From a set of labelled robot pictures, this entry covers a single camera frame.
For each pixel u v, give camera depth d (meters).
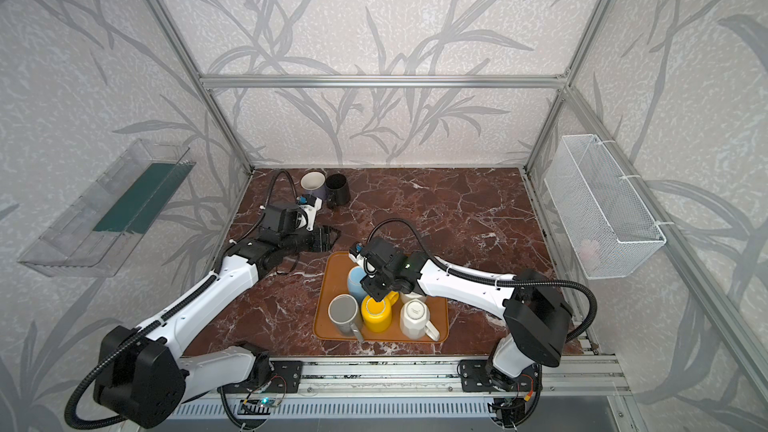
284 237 0.64
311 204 0.74
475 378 0.73
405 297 0.83
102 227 0.64
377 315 0.75
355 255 0.72
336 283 0.89
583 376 0.75
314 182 1.09
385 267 0.61
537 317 0.43
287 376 0.74
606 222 0.61
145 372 0.39
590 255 0.72
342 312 0.74
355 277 0.81
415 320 0.72
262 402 0.71
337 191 1.04
